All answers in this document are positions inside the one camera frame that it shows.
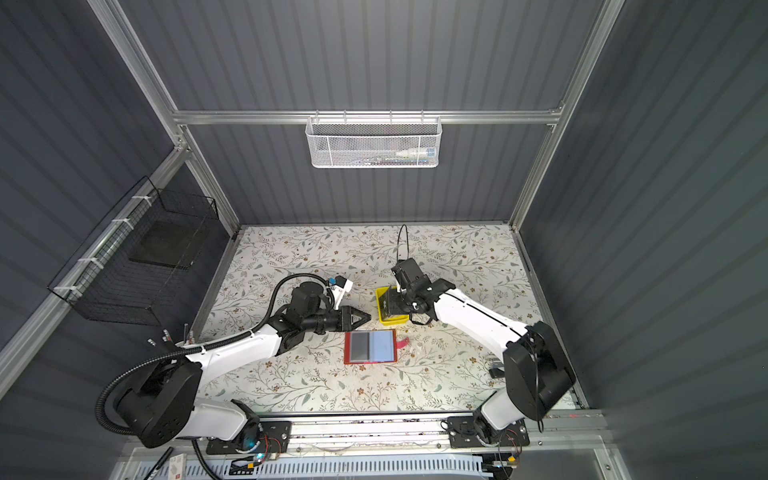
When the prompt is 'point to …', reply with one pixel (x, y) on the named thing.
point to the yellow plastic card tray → (404, 319)
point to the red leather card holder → (370, 346)
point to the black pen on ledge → (158, 465)
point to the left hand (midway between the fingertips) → (370, 318)
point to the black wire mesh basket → (129, 268)
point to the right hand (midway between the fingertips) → (393, 304)
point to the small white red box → (177, 467)
